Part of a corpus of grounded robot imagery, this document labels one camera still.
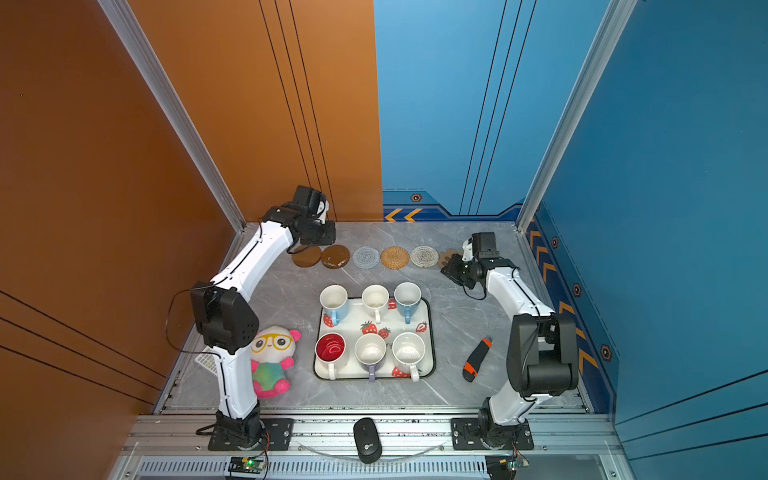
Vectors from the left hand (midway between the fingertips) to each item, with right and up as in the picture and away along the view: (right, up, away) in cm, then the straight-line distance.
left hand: (335, 233), depth 91 cm
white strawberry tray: (+7, -28, +3) cm, 29 cm away
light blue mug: (-1, -21, +2) cm, 21 cm away
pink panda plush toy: (-15, -32, -11) cm, 37 cm away
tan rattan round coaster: (+18, -8, +18) cm, 27 cm away
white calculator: (-35, -36, -7) cm, 51 cm away
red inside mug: (0, -34, -6) cm, 34 cm away
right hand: (+33, -11, 0) cm, 35 cm away
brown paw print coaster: (+38, -7, +18) cm, 42 cm away
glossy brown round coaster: (-3, -7, +17) cm, 19 cm away
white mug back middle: (+12, -20, +1) cm, 24 cm away
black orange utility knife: (+40, -39, -9) cm, 56 cm away
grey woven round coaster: (+8, -8, +17) cm, 21 cm away
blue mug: (+22, -20, +2) cm, 30 cm away
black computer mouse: (+12, -51, -21) cm, 56 cm away
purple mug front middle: (+11, -35, -4) cm, 37 cm away
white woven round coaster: (+29, -7, +18) cm, 35 cm away
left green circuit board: (-17, -57, -20) cm, 63 cm away
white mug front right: (+23, -34, -5) cm, 41 cm away
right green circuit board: (+45, -57, -21) cm, 75 cm away
